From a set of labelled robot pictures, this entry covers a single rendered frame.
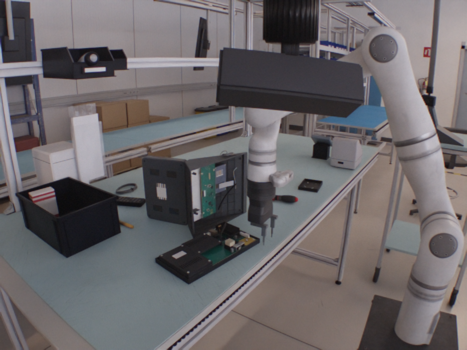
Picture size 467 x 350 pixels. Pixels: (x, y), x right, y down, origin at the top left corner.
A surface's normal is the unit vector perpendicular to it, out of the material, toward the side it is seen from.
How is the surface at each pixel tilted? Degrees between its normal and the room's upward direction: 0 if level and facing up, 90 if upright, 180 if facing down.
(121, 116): 90
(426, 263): 92
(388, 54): 89
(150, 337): 0
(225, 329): 0
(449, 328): 0
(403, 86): 90
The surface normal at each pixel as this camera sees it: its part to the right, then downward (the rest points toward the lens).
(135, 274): 0.00, -0.95
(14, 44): 0.83, 0.29
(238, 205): 0.44, 0.29
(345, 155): -0.54, 0.27
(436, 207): -0.38, 0.44
